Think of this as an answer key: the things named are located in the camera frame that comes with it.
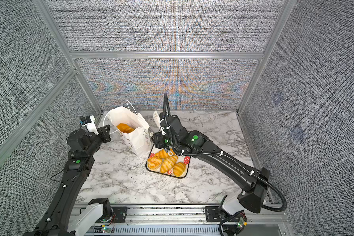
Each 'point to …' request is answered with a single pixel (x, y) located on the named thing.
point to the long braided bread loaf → (124, 128)
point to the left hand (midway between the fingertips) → (111, 123)
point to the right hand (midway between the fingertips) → (155, 133)
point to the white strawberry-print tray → (185, 159)
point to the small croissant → (179, 168)
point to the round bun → (154, 162)
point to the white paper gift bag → (131, 126)
